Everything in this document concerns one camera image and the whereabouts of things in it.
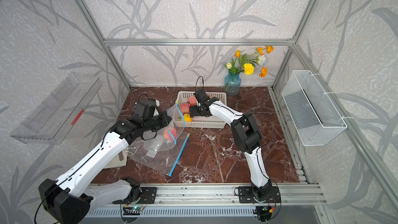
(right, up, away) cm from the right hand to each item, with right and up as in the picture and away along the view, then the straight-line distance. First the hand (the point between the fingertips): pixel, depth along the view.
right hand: (196, 111), depth 98 cm
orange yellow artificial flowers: (+32, +30, -4) cm, 44 cm away
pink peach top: (-3, +7, +7) cm, 10 cm away
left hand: (-9, -2, -22) cm, 24 cm away
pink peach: (-14, -11, -18) cm, 25 cm away
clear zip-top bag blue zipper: (-18, -23, -10) cm, 31 cm away
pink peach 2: (-8, +2, +3) cm, 9 cm away
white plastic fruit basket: (+5, -7, -4) cm, 9 cm away
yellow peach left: (-5, -4, -4) cm, 8 cm away
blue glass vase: (+25, +19, +13) cm, 34 cm away
